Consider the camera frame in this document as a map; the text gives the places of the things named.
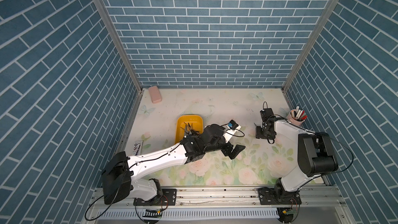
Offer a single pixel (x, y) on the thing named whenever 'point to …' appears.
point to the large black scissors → (188, 130)
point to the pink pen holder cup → (297, 122)
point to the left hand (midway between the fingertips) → (242, 142)
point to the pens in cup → (299, 114)
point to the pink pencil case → (155, 94)
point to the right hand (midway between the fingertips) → (262, 135)
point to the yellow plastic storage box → (197, 121)
